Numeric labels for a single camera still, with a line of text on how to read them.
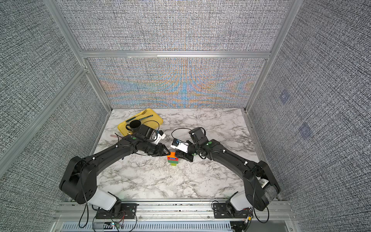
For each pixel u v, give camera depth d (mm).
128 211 735
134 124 1005
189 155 721
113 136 1037
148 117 1135
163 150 763
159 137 783
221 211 725
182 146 704
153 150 736
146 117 1137
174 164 899
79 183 433
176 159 815
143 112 1175
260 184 445
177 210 750
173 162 896
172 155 814
